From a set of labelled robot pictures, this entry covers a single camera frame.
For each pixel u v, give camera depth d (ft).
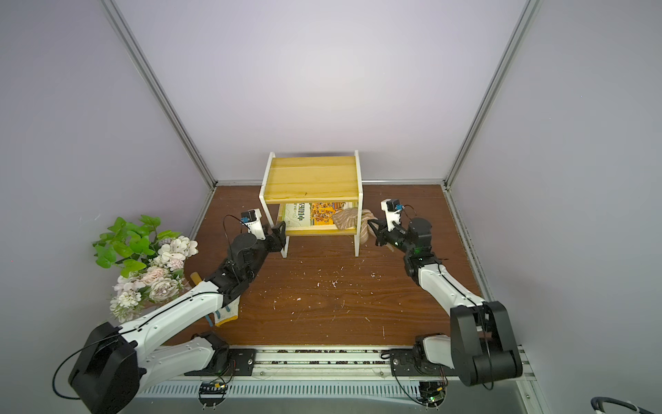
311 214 2.87
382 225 2.45
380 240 2.46
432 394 2.32
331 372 2.38
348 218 2.67
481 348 1.34
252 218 2.21
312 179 2.45
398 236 2.37
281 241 2.39
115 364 1.29
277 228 2.58
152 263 2.10
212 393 2.36
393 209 2.32
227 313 2.66
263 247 2.30
